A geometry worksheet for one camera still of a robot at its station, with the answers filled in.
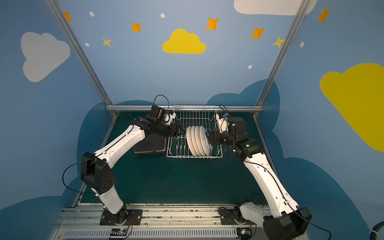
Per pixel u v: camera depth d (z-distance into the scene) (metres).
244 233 0.73
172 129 0.73
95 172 0.45
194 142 0.86
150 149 0.98
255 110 1.21
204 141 0.88
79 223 0.73
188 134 0.87
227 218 0.74
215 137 0.64
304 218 0.37
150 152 0.96
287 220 0.37
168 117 0.70
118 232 0.73
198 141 0.86
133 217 0.74
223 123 0.62
